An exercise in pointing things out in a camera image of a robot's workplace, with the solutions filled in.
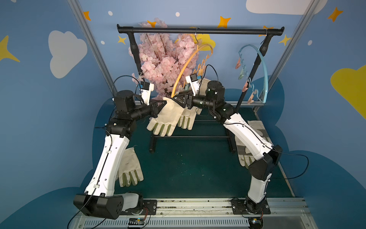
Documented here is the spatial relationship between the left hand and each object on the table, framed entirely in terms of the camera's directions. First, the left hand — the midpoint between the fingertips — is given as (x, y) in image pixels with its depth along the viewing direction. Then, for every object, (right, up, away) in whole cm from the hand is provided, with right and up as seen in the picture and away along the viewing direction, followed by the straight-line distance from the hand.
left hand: (165, 99), depth 65 cm
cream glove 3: (+11, -9, +21) cm, 25 cm away
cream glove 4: (+68, -14, +46) cm, 83 cm away
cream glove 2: (0, -9, +7) cm, 11 cm away
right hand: (+6, +3, 0) cm, 6 cm away
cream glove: (-25, -41, +21) cm, 52 cm away
